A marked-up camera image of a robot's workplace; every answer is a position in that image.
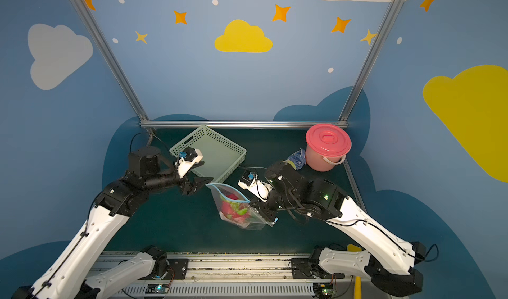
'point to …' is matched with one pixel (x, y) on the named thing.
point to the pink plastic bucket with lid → (327, 145)
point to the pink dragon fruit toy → (237, 212)
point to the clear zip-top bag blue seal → (254, 222)
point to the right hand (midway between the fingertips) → (256, 199)
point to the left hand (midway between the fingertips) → (208, 167)
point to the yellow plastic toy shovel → (358, 294)
